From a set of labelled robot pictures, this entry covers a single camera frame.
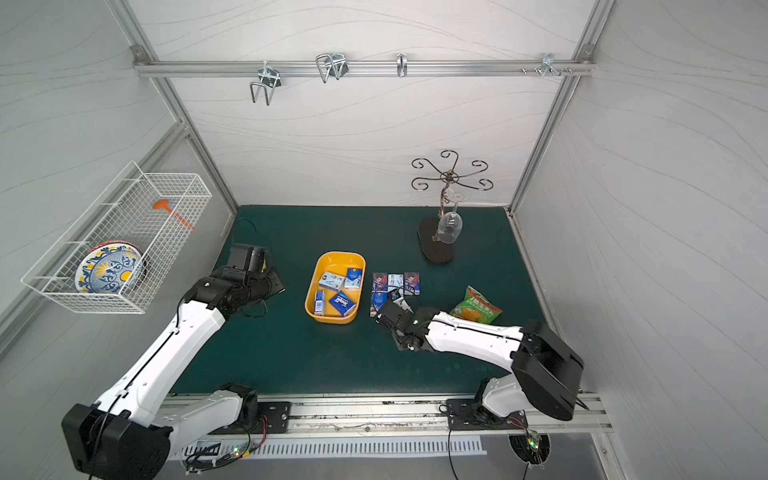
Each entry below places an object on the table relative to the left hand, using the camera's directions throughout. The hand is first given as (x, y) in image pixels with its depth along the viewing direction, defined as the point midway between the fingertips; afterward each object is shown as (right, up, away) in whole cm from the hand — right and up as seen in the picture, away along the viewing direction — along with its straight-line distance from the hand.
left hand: (279, 281), depth 79 cm
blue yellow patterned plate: (-29, +6, -17) cm, 34 cm away
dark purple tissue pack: (+37, -3, +17) cm, 41 cm away
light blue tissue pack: (+31, -3, +17) cm, 36 cm away
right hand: (+35, -13, +5) cm, 38 cm away
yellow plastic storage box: (+7, -8, +10) cm, 14 cm away
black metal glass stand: (+46, +7, +29) cm, 55 cm away
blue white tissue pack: (+18, -2, +17) cm, 25 cm away
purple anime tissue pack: (+26, -3, +17) cm, 31 cm away
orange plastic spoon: (-31, +21, -1) cm, 37 cm away
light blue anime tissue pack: (+11, -3, +17) cm, 20 cm away
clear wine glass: (+48, +15, +7) cm, 50 cm away
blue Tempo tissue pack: (+15, -9, +12) cm, 21 cm away
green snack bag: (+56, -9, +9) cm, 57 cm away
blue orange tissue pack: (+26, -8, +14) cm, 30 cm away
